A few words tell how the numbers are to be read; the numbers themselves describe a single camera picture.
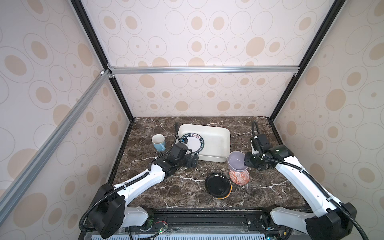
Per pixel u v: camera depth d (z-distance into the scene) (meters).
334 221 0.37
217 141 1.06
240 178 0.88
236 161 0.81
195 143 1.03
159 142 0.95
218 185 0.87
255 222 0.73
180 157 0.64
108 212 0.40
